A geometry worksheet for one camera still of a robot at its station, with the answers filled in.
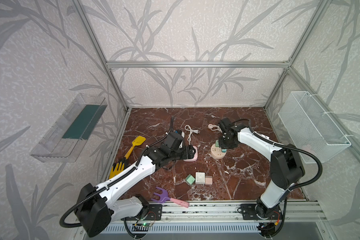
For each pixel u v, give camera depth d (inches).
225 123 29.1
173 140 22.8
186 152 26.7
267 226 29.3
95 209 14.9
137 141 38.8
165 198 30.2
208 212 29.7
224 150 35.8
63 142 24.9
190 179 32.5
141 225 27.8
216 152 36.7
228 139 26.8
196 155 36.1
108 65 36.9
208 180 32.5
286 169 18.5
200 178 32.4
